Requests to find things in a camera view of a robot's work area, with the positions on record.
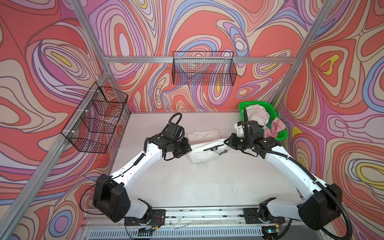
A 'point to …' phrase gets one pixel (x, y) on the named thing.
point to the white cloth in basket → (258, 113)
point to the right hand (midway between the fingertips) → (226, 144)
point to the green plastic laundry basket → (282, 134)
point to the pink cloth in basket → (277, 125)
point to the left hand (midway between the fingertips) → (195, 148)
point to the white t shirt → (203, 151)
